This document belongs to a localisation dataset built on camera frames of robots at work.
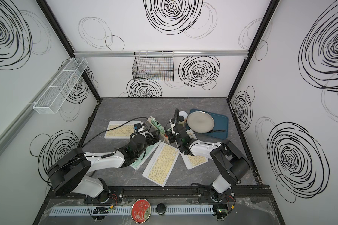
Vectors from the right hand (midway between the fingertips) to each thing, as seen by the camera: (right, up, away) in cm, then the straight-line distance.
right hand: (169, 131), depth 90 cm
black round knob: (-3, -30, -29) cm, 42 cm away
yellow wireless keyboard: (-5, -19, -6) cm, 20 cm away
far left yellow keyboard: (-33, -1, +9) cm, 34 cm away
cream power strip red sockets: (-7, +2, +3) cm, 8 cm away
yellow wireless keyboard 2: (+13, -18, -5) cm, 23 cm away
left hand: (-9, 0, -5) cm, 10 cm away
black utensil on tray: (+34, -1, +10) cm, 36 cm away
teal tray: (+39, +4, +15) cm, 41 cm away
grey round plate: (+23, +5, +12) cm, 27 cm away
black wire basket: (-17, +60, +54) cm, 83 cm away
